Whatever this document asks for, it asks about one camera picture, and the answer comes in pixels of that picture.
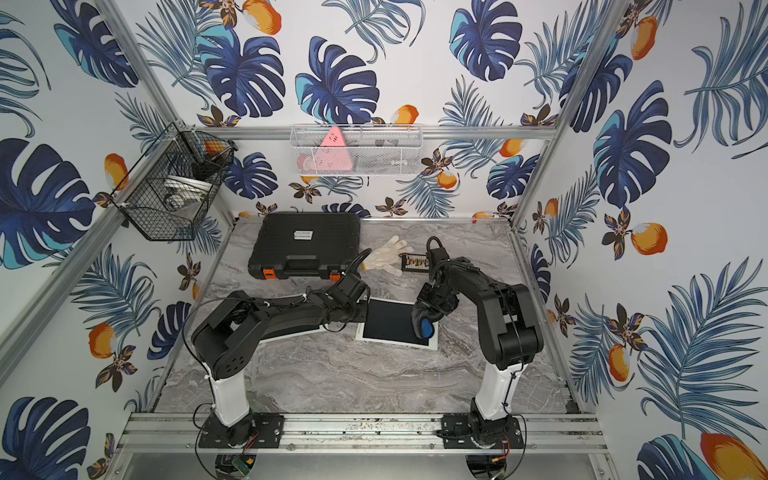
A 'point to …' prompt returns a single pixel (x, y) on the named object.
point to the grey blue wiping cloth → (423, 320)
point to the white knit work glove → (384, 257)
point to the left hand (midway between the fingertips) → (363, 313)
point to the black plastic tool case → (305, 245)
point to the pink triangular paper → (333, 154)
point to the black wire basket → (182, 153)
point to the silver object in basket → (180, 192)
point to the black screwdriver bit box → (414, 262)
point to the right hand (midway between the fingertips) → (424, 309)
